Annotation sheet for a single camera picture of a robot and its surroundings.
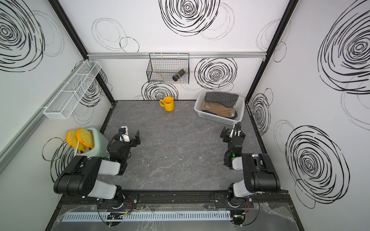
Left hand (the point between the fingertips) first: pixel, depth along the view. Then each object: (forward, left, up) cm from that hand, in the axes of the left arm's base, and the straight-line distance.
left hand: (130, 131), depth 89 cm
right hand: (+3, -64, +2) cm, 64 cm away
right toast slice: (-8, +22, +5) cm, 24 cm away
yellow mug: (+28, -20, -2) cm, 34 cm away
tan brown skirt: (+23, -58, -2) cm, 62 cm away
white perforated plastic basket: (+30, -75, -3) cm, 81 cm away
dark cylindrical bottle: (+27, -27, +22) cm, 44 cm away
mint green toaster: (-13, +11, +4) cm, 18 cm away
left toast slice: (-12, +24, +11) cm, 29 cm away
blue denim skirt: (+17, -56, -1) cm, 58 cm away
